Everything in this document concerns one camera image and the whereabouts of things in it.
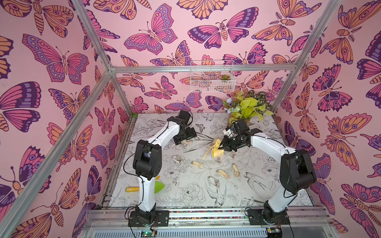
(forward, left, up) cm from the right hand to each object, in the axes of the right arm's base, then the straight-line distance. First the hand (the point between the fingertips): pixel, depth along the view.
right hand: (218, 146), depth 88 cm
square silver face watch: (-17, +3, -11) cm, 21 cm away
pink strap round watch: (-3, -1, -11) cm, 12 cm away
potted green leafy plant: (+22, -16, +11) cm, 29 cm away
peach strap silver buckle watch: (+8, +20, -9) cm, 23 cm away
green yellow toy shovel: (-20, +35, -13) cm, 42 cm away
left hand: (+8, +16, -3) cm, 18 cm away
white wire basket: (+45, +2, +14) cm, 48 cm away
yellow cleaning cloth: (-5, +2, +1) cm, 5 cm away
